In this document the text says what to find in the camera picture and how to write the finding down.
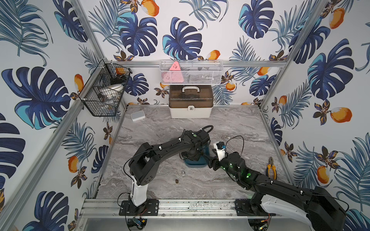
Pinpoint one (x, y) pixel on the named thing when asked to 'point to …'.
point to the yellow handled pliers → (270, 162)
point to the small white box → (138, 115)
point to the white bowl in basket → (118, 87)
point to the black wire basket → (102, 95)
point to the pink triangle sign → (174, 74)
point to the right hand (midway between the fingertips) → (208, 151)
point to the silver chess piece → (183, 173)
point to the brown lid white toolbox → (191, 101)
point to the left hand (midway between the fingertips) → (192, 157)
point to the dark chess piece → (177, 181)
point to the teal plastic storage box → (202, 162)
